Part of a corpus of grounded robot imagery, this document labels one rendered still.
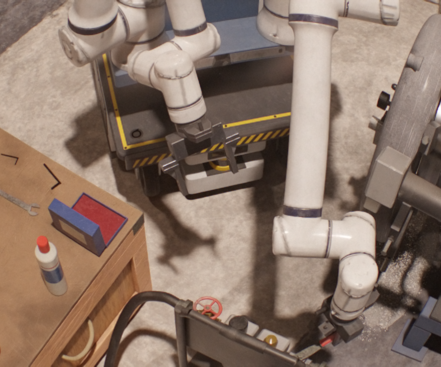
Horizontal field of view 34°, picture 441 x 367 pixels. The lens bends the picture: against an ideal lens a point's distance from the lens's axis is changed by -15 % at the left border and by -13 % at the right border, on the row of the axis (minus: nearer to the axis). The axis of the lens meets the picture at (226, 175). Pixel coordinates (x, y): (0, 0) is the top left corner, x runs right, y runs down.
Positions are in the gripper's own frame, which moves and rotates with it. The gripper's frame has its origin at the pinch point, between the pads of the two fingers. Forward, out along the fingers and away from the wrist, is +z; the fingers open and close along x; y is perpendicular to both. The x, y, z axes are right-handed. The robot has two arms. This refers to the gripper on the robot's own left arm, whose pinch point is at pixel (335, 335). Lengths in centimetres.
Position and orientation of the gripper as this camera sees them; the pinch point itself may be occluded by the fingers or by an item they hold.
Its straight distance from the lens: 195.9
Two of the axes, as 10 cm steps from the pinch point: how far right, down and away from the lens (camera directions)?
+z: -0.3, 6.2, 7.9
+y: -8.6, 3.9, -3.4
